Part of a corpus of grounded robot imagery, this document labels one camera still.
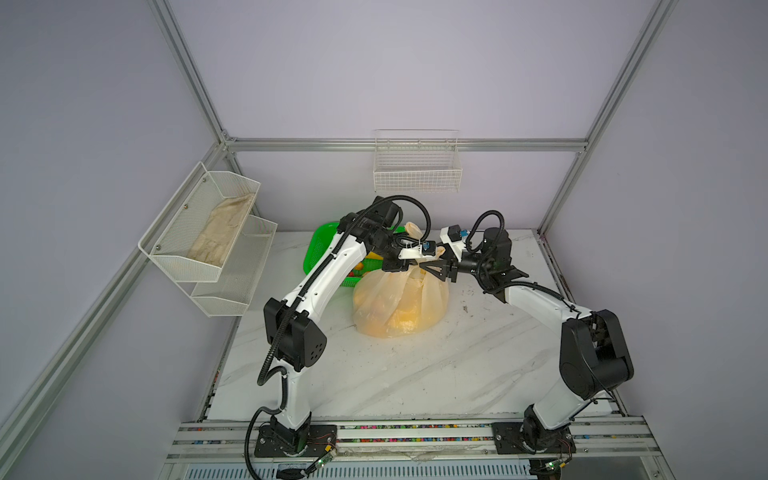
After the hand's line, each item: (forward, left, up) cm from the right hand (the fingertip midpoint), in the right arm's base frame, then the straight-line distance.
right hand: (423, 257), depth 79 cm
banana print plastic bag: (-7, +5, -12) cm, 15 cm away
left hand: (0, +3, -1) cm, 4 cm away
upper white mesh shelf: (+5, +62, +6) cm, 62 cm away
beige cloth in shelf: (+1, +55, +6) cm, 55 cm away
